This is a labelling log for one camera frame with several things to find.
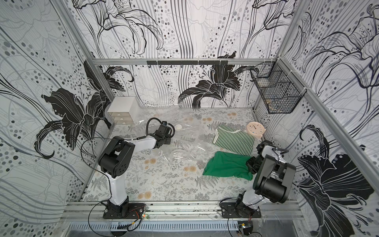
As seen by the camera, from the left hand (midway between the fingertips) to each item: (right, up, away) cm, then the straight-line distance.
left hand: (165, 138), depth 102 cm
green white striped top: (+47, -1, -4) cm, 47 cm away
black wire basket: (+72, +33, -14) cm, 80 cm away
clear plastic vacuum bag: (+20, +7, +3) cm, 21 cm away
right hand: (+56, -17, -15) cm, 60 cm away
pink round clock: (+64, +7, 0) cm, 64 cm away
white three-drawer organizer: (-31, +20, +3) cm, 37 cm away
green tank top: (+40, -14, -15) cm, 45 cm away
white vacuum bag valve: (+9, +8, -1) cm, 12 cm away
